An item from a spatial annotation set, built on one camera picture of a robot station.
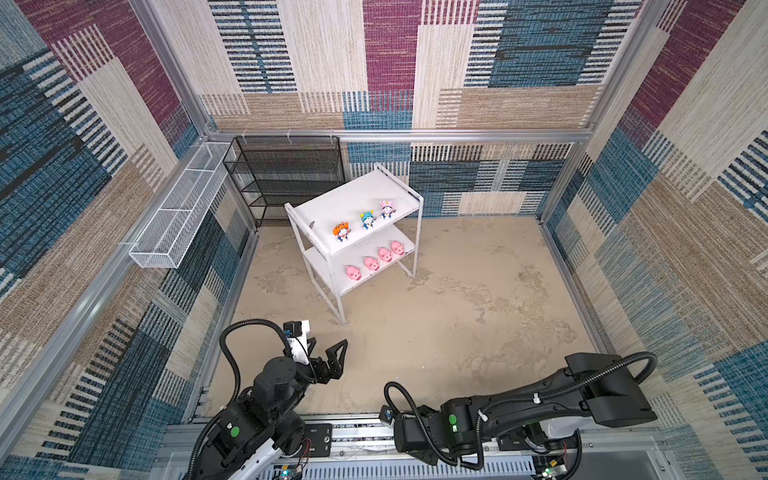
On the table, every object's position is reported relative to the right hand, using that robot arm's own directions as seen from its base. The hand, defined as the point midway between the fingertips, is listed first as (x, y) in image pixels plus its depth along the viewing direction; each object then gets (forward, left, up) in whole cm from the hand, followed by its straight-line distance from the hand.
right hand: (421, 438), depth 73 cm
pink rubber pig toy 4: (+46, +4, +17) cm, 49 cm away
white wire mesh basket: (+36, +59, +34) cm, 77 cm away
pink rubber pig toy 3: (+43, +7, +17) cm, 47 cm away
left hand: (+18, +20, +17) cm, 32 cm away
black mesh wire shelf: (+80, +42, +21) cm, 93 cm away
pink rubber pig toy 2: (+40, +11, +18) cm, 45 cm away
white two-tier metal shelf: (+39, +15, +33) cm, 53 cm away
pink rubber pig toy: (+37, +16, +18) cm, 44 cm away
